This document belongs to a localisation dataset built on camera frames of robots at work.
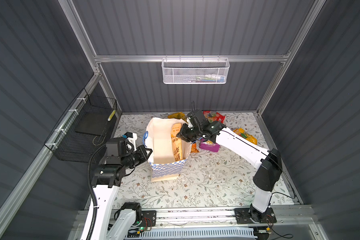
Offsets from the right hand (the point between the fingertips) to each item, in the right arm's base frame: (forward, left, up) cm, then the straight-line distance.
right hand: (176, 136), depth 78 cm
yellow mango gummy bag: (+16, -44, -19) cm, 50 cm away
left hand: (-10, +11, +4) cm, 15 cm away
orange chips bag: (+4, -10, -20) cm, 23 cm away
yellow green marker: (+11, +36, +5) cm, 38 cm away
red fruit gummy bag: (+30, -25, -16) cm, 42 cm away
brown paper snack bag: (-4, 0, +1) cm, 4 cm away
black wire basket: (-1, +45, +8) cm, 46 cm away
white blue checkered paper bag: (+1, +5, -18) cm, 19 cm away
